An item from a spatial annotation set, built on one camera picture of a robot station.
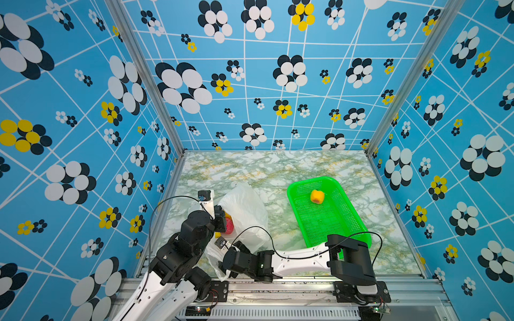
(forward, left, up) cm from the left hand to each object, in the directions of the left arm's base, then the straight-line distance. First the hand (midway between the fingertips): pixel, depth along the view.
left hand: (223, 205), depth 70 cm
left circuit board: (-29, +10, -27) cm, 41 cm away
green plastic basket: (+12, -43, -24) cm, 51 cm away
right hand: (-11, +1, -19) cm, 22 cm away
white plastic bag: (-6, -10, -5) cm, 13 cm away
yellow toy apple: (+16, -41, -20) cm, 48 cm away
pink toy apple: (-4, -2, -8) cm, 9 cm away
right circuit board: (-29, -56, -19) cm, 66 cm away
